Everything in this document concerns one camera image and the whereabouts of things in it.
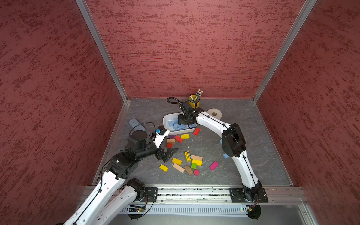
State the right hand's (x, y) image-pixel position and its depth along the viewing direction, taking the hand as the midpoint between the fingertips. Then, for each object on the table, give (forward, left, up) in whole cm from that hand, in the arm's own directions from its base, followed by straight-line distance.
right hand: (182, 122), depth 98 cm
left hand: (-26, +6, +18) cm, 32 cm away
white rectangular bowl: (-3, 0, -4) cm, 5 cm away
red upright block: (-4, -11, -6) cm, 13 cm away
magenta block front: (-29, -20, -7) cm, 36 cm away
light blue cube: (-1, +5, -3) cm, 6 cm away
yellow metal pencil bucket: (+19, -8, +3) cm, 21 cm away
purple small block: (-9, +7, -4) cm, 12 cm away
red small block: (-15, +9, -6) cm, 18 cm away
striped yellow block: (-24, -4, -3) cm, 24 cm away
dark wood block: (-31, -4, -5) cm, 32 cm away
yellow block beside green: (-27, -11, -6) cm, 30 cm away
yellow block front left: (-30, +12, -5) cm, 32 cm away
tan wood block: (-24, -11, -6) cm, 27 cm away
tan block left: (-12, +8, -3) cm, 15 cm away
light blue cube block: (+3, +9, -4) cm, 10 cm away
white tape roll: (+13, -28, -6) cm, 31 cm away
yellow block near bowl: (-9, -2, -4) cm, 10 cm away
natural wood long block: (-30, +2, -5) cm, 30 cm away
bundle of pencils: (+19, -13, +9) cm, 24 cm away
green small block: (-29, -7, -5) cm, 30 cm away
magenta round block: (-33, -8, -6) cm, 34 cm away
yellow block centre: (-26, +4, -5) cm, 27 cm away
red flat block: (-10, +2, -5) cm, 12 cm away
